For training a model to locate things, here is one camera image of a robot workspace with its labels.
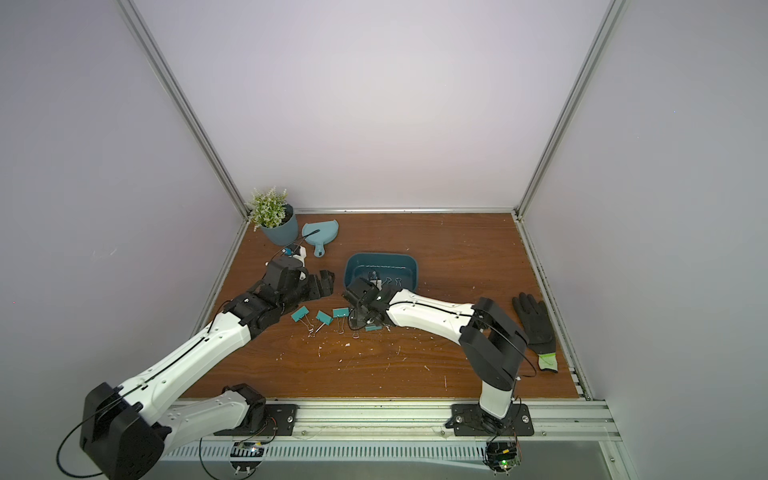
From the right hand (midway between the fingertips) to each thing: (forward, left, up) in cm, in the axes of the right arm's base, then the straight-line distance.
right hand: (369, 309), depth 86 cm
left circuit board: (-35, +28, -10) cm, 46 cm away
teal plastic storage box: (+20, -4, -8) cm, 21 cm away
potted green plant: (+30, +36, +10) cm, 48 cm away
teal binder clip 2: (+1, +10, -7) cm, 12 cm away
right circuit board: (-33, -33, -7) cm, 48 cm away
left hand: (+4, +11, +11) cm, 17 cm away
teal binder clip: (-1, +15, -5) cm, 16 cm away
